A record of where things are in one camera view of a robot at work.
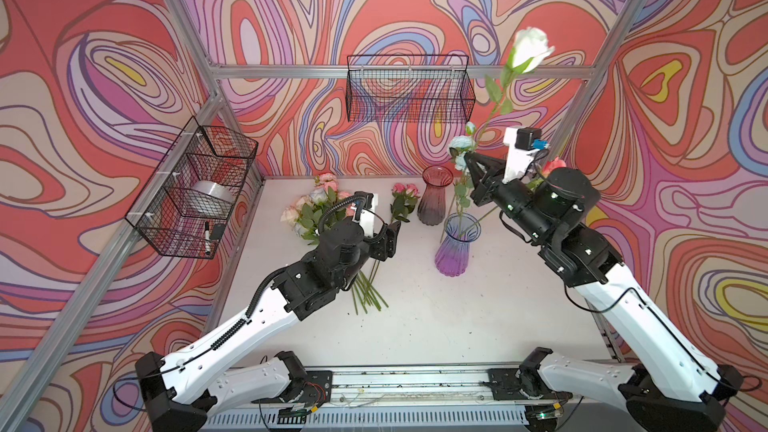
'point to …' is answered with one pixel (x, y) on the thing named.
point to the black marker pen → (207, 238)
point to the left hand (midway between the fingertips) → (390, 218)
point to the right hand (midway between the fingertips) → (467, 162)
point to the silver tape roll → (206, 197)
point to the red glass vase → (432, 205)
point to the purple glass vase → (452, 257)
